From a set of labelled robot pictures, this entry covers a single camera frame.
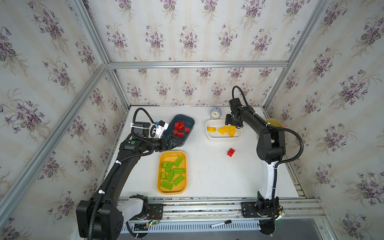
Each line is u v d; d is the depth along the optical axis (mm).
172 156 930
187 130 1041
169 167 879
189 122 1073
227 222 704
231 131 1039
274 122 902
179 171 853
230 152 927
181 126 1048
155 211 724
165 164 867
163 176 819
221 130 1041
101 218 372
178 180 820
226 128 1037
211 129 1046
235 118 775
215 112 1077
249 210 731
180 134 1010
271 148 557
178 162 902
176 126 1042
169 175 846
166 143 649
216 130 1061
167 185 815
